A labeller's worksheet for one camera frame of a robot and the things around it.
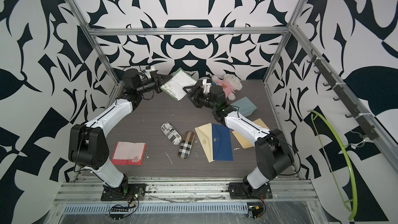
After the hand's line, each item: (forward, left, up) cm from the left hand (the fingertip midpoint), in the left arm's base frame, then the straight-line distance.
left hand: (171, 72), depth 77 cm
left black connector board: (-51, +25, -37) cm, 68 cm away
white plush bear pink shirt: (+15, -36, -25) cm, 46 cm away
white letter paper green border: (-6, -1, -5) cm, 7 cm away
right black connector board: (-54, -37, -35) cm, 74 cm away
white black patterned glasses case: (-17, +3, -31) cm, 35 cm away
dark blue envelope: (-24, -25, -31) cm, 47 cm away
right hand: (-8, -6, -5) cm, 11 cm away
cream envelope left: (-17, -16, -33) cm, 41 cm away
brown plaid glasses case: (-24, -6, -31) cm, 40 cm away
